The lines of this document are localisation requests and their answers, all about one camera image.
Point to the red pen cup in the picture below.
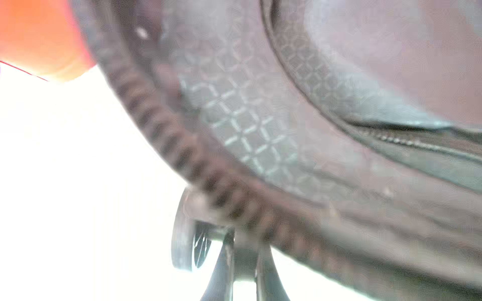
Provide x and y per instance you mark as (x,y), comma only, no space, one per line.
(42,39)

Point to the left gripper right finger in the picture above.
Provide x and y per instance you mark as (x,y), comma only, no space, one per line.
(268,283)

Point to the black suitcase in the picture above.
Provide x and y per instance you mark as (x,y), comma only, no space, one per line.
(344,134)

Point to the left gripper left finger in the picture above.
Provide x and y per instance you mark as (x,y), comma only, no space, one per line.
(220,286)

